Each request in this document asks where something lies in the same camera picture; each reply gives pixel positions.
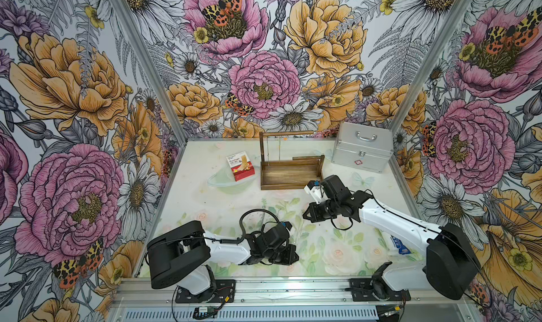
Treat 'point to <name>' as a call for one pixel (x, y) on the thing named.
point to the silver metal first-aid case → (363, 147)
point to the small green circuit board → (203, 311)
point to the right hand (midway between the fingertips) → (305, 221)
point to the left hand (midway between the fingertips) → (296, 264)
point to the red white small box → (241, 166)
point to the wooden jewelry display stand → (288, 174)
